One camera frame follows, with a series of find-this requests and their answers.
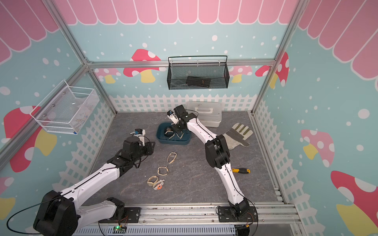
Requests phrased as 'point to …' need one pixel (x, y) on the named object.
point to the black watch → (169, 132)
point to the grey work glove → (236, 135)
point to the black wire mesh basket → (180, 76)
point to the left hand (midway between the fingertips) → (152, 145)
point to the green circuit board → (119, 229)
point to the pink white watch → (173, 133)
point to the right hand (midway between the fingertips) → (177, 126)
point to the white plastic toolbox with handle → (209, 113)
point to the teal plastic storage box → (162, 139)
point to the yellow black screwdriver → (242, 170)
